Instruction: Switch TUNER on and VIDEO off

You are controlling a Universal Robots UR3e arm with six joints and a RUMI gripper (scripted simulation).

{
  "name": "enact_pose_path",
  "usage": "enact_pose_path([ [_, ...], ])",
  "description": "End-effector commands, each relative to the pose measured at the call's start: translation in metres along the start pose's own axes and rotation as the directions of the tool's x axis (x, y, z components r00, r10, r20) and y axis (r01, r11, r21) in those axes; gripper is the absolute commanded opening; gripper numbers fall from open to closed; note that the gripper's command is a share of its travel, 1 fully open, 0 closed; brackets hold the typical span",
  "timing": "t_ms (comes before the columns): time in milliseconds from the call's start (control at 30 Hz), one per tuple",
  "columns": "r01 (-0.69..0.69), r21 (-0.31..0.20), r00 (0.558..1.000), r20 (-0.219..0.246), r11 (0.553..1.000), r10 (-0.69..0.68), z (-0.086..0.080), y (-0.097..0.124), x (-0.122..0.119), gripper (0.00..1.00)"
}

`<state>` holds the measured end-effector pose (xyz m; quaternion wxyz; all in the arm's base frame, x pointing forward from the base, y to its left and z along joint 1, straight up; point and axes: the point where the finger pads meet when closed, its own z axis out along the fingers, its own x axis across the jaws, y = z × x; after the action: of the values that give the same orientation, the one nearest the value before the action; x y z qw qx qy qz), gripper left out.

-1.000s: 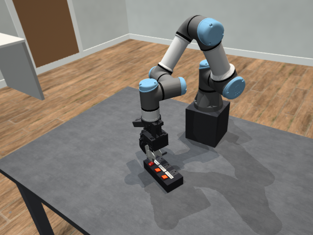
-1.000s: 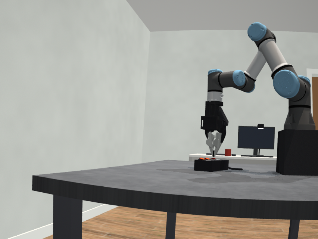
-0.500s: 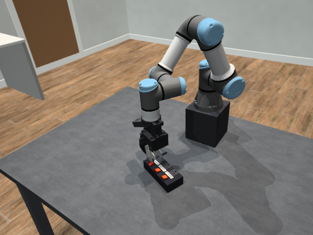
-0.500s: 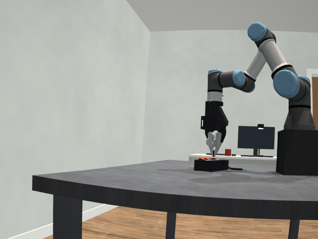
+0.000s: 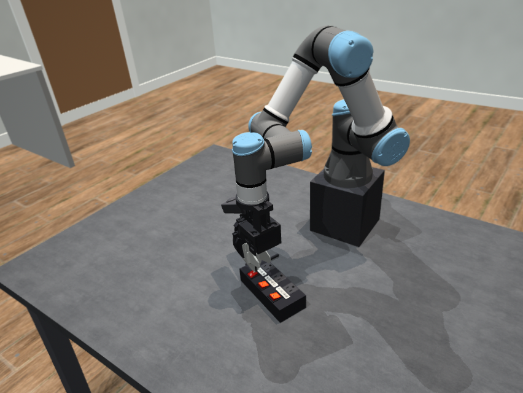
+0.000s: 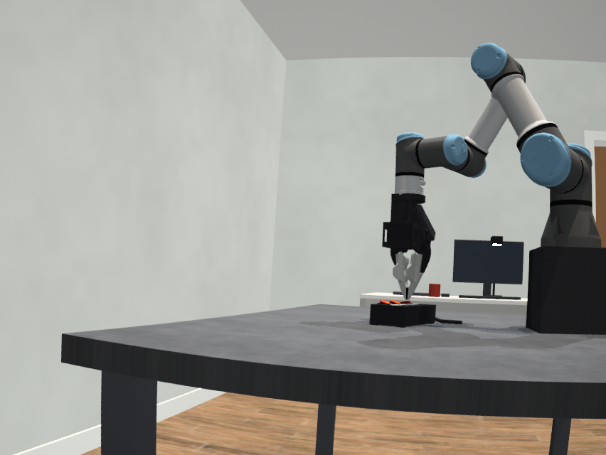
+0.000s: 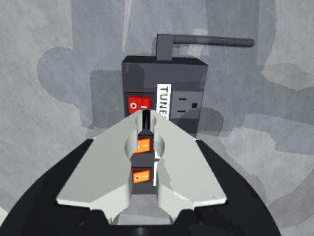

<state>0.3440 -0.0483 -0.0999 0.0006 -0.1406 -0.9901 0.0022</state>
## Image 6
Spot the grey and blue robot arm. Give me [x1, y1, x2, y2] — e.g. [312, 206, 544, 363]
[395, 43, 601, 247]

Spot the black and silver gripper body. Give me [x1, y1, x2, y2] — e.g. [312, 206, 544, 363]
[382, 193, 429, 252]

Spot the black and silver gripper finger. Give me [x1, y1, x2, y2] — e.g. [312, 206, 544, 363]
[405, 240, 431, 300]
[390, 250, 409, 300]

